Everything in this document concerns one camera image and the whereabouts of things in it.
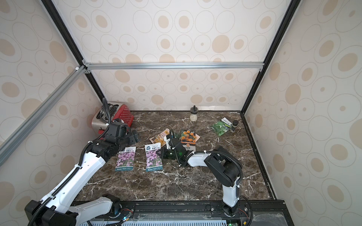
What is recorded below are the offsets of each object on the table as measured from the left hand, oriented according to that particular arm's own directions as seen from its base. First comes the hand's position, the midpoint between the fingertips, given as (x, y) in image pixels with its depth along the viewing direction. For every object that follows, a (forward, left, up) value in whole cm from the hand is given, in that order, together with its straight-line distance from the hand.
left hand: (137, 134), depth 77 cm
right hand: (-1, -11, -15) cm, 19 cm away
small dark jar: (+20, -62, -15) cm, 67 cm away
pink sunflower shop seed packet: (+13, -8, -23) cm, 27 cm away
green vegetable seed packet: (+24, -55, -23) cm, 64 cm away
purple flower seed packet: (-4, +12, -23) cm, 26 cm away
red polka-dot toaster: (+23, +19, -7) cm, 31 cm away
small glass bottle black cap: (+31, -33, -15) cm, 48 cm away
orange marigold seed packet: (+13, -29, -23) cm, 39 cm away
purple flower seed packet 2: (-8, -7, -17) cm, 20 cm away
